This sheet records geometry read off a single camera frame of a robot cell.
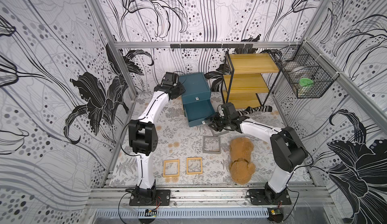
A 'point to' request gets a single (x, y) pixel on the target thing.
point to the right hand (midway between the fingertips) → (206, 119)
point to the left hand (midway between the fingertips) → (183, 91)
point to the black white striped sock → (250, 110)
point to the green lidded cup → (305, 88)
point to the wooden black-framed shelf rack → (247, 76)
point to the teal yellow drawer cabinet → (197, 103)
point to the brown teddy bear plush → (241, 168)
